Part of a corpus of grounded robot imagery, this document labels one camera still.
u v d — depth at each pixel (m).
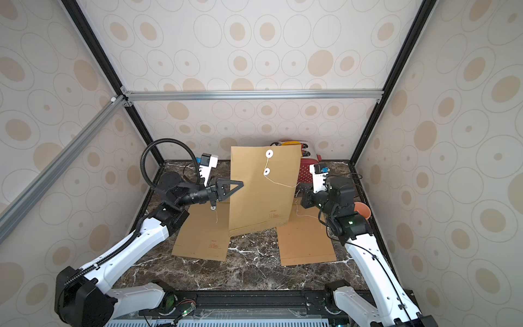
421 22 0.70
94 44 0.75
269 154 0.60
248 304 0.75
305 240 0.90
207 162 0.56
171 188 0.51
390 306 0.39
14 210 0.51
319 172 0.60
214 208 1.00
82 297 0.38
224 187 0.59
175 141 0.50
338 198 0.52
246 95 0.88
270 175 0.64
